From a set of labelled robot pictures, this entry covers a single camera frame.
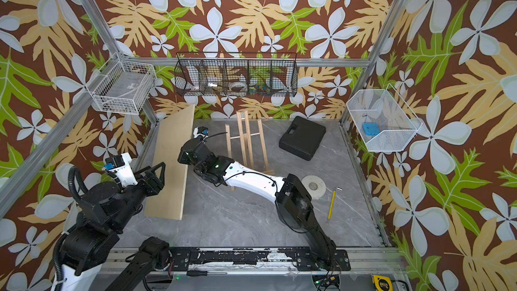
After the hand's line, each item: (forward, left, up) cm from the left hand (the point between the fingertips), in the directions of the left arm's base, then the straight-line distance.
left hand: (159, 164), depth 62 cm
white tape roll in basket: (+50, -21, -8) cm, 55 cm away
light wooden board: (+29, +12, -21) cm, 38 cm away
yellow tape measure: (-28, -74, -30) cm, 85 cm away
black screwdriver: (-26, -10, -32) cm, 42 cm away
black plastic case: (+35, -55, -30) cm, 72 cm away
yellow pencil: (0, -64, -34) cm, 72 cm away
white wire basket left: (+39, +29, 0) cm, 48 cm away
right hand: (+12, 0, -8) cm, 15 cm away
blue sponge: (+22, -77, -7) cm, 80 cm away
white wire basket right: (+27, -84, -7) cm, 88 cm away
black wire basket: (+54, -36, -3) cm, 65 cm away
